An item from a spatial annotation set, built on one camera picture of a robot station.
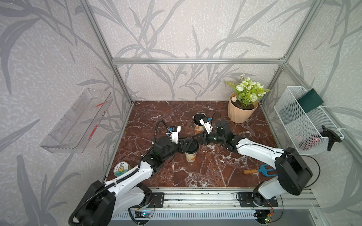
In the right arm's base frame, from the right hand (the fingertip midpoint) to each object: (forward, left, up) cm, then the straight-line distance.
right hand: (194, 137), depth 81 cm
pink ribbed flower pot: (+20, -31, -4) cm, 37 cm away
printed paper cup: (+9, -3, -5) cm, 11 cm away
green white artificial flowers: (+22, -33, +15) cm, 43 cm away
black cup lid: (-8, 0, +3) cm, 9 cm away
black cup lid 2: (+13, -2, +2) cm, 13 cm away
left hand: (-3, +3, +1) cm, 4 cm away
